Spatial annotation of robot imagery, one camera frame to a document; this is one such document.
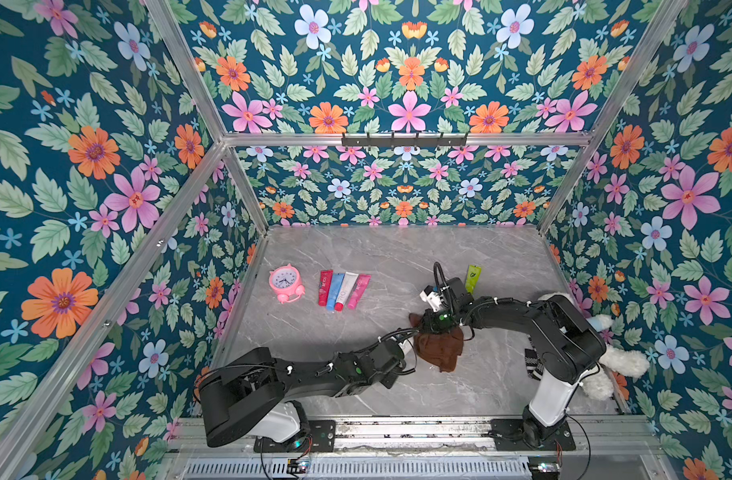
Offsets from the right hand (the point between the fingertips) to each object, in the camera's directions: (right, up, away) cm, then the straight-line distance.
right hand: (420, 324), depth 92 cm
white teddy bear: (+52, -6, -14) cm, 54 cm away
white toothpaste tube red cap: (-24, +10, +7) cm, 27 cm away
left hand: (-7, -9, -6) cm, 13 cm away
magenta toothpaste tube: (-32, +13, +11) cm, 36 cm away
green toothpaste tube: (+20, +14, +12) cm, 27 cm away
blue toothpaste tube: (-29, +11, +10) cm, 32 cm away
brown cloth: (+6, -6, -5) cm, 10 cm away
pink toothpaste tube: (-20, +10, +9) cm, 24 cm away
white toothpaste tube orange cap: (-5, -6, -3) cm, 8 cm away
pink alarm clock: (-45, +12, +9) cm, 48 cm away
